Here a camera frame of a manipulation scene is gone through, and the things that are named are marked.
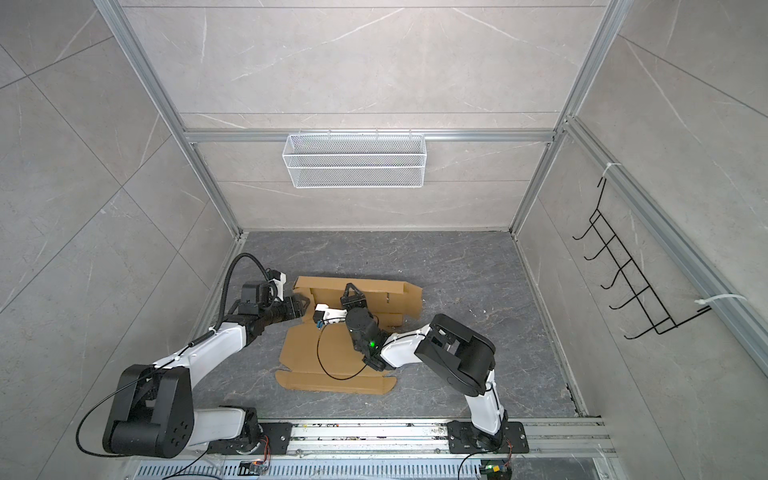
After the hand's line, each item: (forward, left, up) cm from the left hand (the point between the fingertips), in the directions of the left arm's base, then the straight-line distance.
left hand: (298, 295), depth 90 cm
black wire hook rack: (-24, -82, +25) cm, 89 cm away
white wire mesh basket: (+41, -18, +21) cm, 49 cm away
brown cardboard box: (-22, -10, +5) cm, 25 cm away
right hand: (0, -18, +8) cm, 20 cm away
